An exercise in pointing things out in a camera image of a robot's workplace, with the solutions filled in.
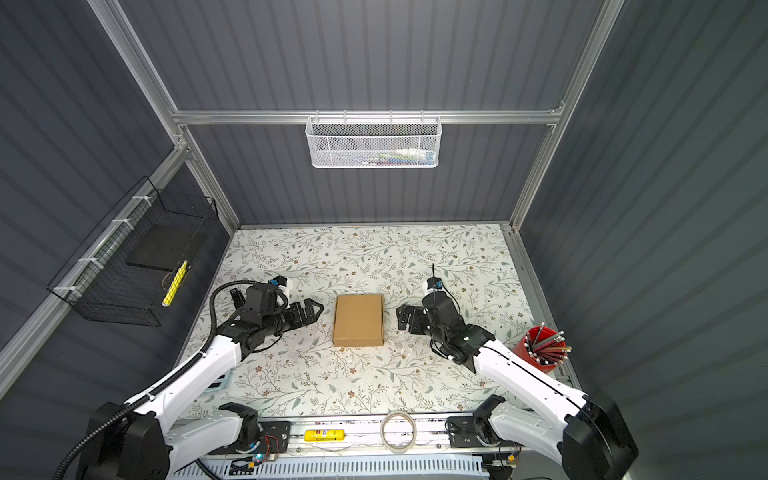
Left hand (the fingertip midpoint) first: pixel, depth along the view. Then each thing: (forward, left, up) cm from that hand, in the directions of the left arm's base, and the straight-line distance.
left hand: (312, 311), depth 85 cm
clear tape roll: (-32, -26, -10) cm, 43 cm away
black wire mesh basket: (+4, +41, +17) cm, 45 cm away
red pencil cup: (-15, -62, +1) cm, 64 cm away
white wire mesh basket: (+73, -20, +11) cm, 76 cm away
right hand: (-4, -29, +2) cm, 29 cm away
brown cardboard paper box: (0, -13, -8) cm, 15 cm away
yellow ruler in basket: (0, +30, +16) cm, 34 cm away
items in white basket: (+40, -28, +24) cm, 54 cm away
